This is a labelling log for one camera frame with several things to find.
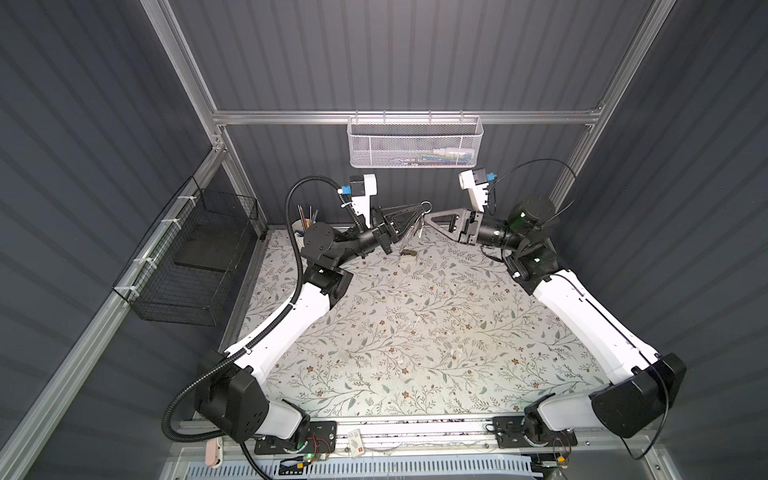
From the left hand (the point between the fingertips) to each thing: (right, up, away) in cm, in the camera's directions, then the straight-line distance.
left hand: (425, 210), depth 55 cm
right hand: (+1, -3, +2) cm, 4 cm away
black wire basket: (-58, -13, +18) cm, 62 cm away
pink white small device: (-48, -55, +15) cm, 74 cm away
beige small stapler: (0, -8, +55) cm, 55 cm away
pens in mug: (-38, +3, +54) cm, 66 cm away
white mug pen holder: (-40, +2, +54) cm, 68 cm away
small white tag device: (-15, -54, +18) cm, 59 cm away
